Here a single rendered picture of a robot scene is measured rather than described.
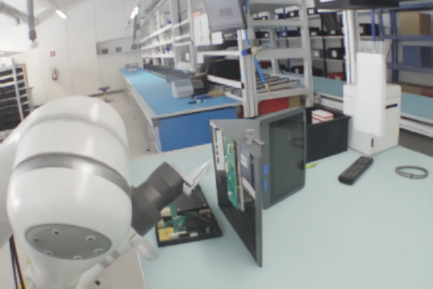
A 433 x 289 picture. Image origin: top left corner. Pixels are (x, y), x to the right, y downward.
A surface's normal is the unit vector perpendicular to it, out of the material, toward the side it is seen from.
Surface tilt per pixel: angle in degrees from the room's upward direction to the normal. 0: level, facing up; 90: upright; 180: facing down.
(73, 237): 119
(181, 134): 90
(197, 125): 90
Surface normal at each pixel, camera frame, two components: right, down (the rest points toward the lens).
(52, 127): 0.07, -0.69
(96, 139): 0.70, -0.58
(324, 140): 0.33, 0.22
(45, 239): 0.13, 0.64
